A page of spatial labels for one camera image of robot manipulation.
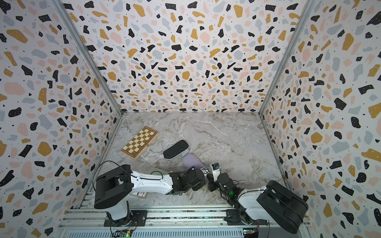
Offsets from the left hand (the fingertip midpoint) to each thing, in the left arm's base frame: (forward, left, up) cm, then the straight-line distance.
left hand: (203, 175), depth 84 cm
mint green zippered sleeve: (-8, +20, +25) cm, 33 cm away
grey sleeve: (+11, +8, -2) cm, 13 cm away
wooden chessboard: (+24, +42, -2) cm, 48 cm away
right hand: (+1, -2, -3) cm, 4 cm away
